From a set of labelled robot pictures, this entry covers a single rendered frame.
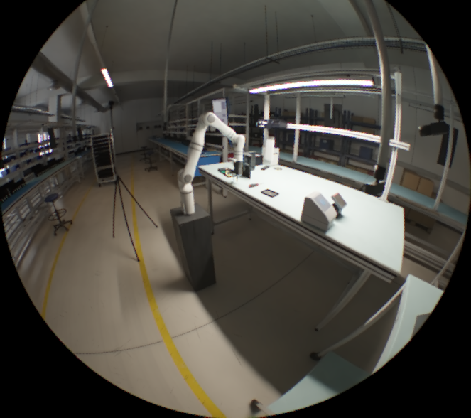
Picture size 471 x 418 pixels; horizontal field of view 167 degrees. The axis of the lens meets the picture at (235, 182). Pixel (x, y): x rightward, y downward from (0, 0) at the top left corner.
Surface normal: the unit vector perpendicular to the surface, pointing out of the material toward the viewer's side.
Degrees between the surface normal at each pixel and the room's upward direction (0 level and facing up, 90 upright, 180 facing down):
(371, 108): 90
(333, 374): 0
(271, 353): 0
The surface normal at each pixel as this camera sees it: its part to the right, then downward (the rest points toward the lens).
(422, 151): -0.82, 0.18
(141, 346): 0.02, -0.94
